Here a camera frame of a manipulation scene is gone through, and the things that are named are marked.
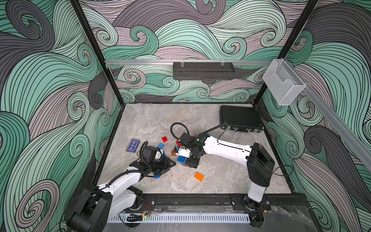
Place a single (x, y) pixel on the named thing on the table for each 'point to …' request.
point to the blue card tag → (133, 145)
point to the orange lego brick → (198, 176)
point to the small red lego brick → (164, 139)
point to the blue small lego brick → (156, 177)
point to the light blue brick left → (161, 145)
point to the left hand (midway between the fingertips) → (173, 164)
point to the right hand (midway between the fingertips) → (190, 161)
